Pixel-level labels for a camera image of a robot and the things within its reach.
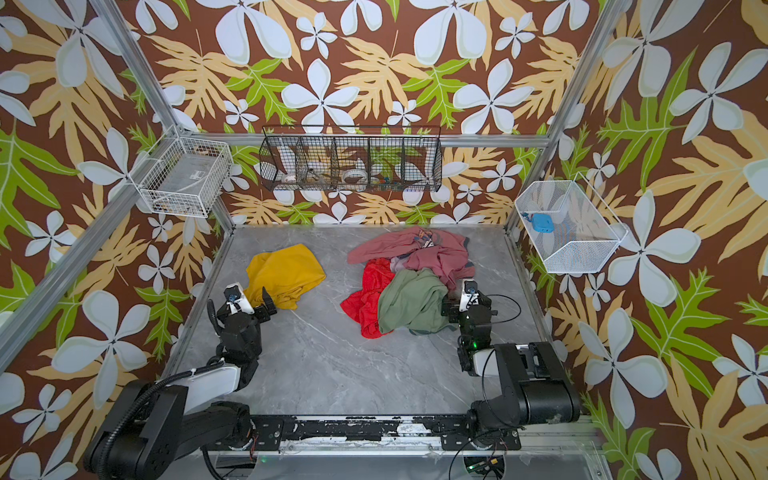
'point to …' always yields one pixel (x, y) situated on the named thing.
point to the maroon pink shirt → (423, 248)
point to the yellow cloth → (286, 274)
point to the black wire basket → (351, 157)
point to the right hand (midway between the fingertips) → (461, 291)
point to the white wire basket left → (182, 175)
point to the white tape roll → (354, 176)
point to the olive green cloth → (411, 302)
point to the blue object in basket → (540, 222)
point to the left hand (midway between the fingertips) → (244, 291)
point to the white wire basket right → (568, 224)
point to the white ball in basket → (290, 178)
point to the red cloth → (363, 306)
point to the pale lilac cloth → (397, 263)
